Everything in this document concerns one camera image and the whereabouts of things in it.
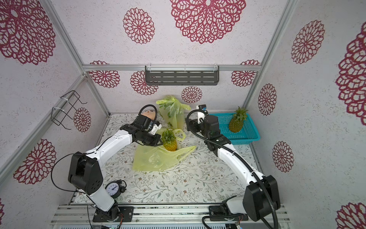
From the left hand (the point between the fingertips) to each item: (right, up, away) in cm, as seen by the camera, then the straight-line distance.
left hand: (162, 144), depth 85 cm
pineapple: (+5, +1, +1) cm, 5 cm away
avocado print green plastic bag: (+5, +21, +10) cm, 23 cm away
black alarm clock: (-25, -24, -5) cm, 36 cm away
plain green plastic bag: (-2, -8, -4) cm, 9 cm away
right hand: (+18, +16, -7) cm, 25 cm away
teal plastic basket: (+60, +5, +17) cm, 63 cm away
